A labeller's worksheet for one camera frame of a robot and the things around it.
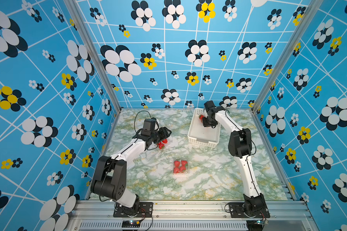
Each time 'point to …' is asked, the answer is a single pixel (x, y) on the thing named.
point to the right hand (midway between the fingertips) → (208, 123)
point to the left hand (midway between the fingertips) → (170, 131)
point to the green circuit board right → (253, 225)
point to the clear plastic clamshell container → (180, 167)
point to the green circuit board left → (130, 224)
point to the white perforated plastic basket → (198, 134)
